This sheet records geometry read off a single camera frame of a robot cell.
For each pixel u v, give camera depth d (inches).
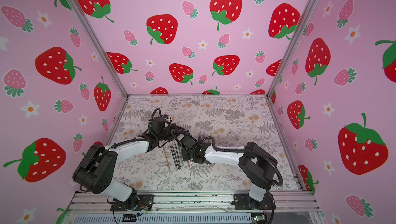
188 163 34.4
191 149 25.5
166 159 34.9
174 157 35.5
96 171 17.6
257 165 17.8
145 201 29.3
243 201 29.0
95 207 28.8
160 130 28.7
